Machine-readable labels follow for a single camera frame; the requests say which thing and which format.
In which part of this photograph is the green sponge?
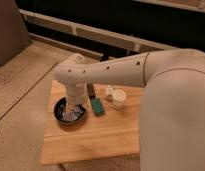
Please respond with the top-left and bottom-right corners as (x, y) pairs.
(90, 98), (104, 116)

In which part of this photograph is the small white jar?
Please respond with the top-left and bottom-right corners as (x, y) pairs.
(112, 89), (126, 108)

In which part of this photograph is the black frying pan red handle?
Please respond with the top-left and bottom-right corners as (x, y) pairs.
(54, 97), (86, 125)

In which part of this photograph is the white window frame rail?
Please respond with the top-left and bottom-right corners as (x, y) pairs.
(19, 9), (174, 52)

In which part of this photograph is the small clear bottle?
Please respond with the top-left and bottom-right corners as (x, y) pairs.
(105, 85), (114, 101)

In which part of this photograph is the brown cabinet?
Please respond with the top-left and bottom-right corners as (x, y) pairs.
(0, 0), (32, 66)

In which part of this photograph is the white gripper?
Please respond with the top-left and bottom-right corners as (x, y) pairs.
(65, 84), (87, 109)

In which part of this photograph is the wooden board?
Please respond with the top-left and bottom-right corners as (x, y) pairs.
(41, 81), (143, 165)

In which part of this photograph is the dark brown eraser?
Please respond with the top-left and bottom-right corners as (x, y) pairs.
(87, 84), (96, 99)

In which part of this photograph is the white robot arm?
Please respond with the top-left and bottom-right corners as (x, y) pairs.
(55, 49), (205, 171)

